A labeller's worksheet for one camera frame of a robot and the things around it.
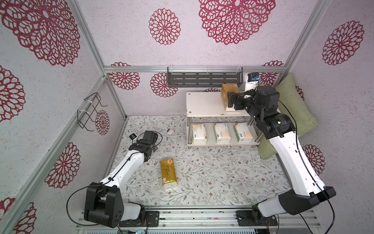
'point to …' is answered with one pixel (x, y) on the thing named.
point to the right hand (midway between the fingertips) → (238, 89)
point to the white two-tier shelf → (209, 104)
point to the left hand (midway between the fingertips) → (146, 150)
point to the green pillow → (292, 104)
